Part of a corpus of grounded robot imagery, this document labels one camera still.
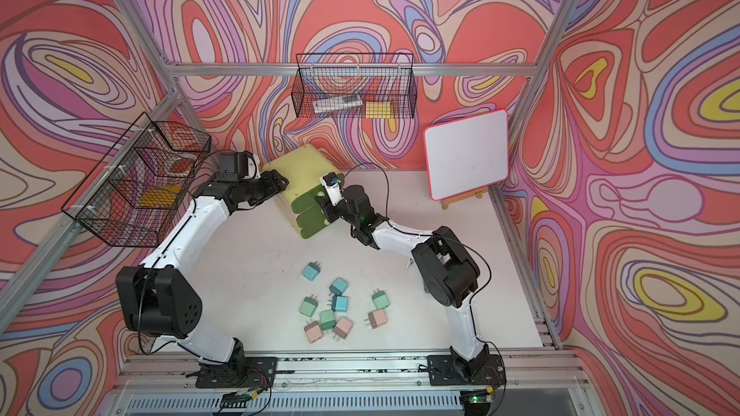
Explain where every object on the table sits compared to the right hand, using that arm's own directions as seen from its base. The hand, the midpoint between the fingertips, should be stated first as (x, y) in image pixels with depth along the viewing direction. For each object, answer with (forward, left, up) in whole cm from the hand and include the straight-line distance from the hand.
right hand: (322, 200), depth 90 cm
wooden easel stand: (+11, -56, -13) cm, 58 cm away
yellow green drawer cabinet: (+9, +6, +6) cm, 12 cm away
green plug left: (-28, +4, -15) cm, 32 cm away
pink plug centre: (-34, -6, -15) cm, 38 cm away
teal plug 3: (-28, -5, -15) cm, 32 cm away
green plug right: (-27, -17, -15) cm, 35 cm away
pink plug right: (-32, -16, -15) cm, 39 cm away
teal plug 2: (-23, -4, -15) cm, 27 cm away
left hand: (+1, +11, +7) cm, 13 cm away
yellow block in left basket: (-10, +38, +16) cm, 43 cm away
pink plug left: (-35, +2, -15) cm, 38 cm away
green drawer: (-3, +4, +4) cm, 7 cm away
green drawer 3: (-4, +6, -11) cm, 14 cm away
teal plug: (-17, +4, -15) cm, 23 cm away
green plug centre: (-32, -2, -15) cm, 35 cm away
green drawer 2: (-3, +4, -5) cm, 7 cm away
